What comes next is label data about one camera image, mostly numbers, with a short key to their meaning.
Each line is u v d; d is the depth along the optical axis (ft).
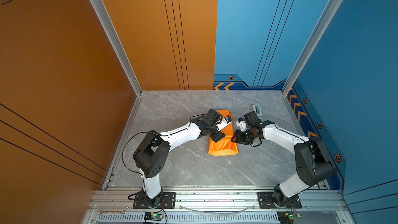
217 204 2.41
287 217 2.30
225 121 2.54
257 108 3.43
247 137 2.53
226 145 2.88
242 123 2.78
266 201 2.38
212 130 2.44
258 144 2.37
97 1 2.44
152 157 1.57
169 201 2.42
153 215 2.32
